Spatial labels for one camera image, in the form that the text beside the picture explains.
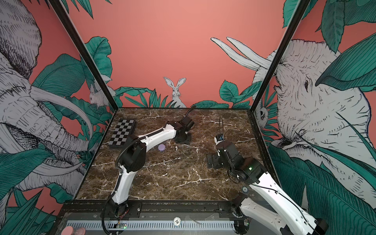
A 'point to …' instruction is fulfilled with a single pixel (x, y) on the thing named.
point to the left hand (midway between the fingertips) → (188, 139)
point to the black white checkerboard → (125, 128)
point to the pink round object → (70, 230)
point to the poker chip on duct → (177, 221)
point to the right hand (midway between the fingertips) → (213, 153)
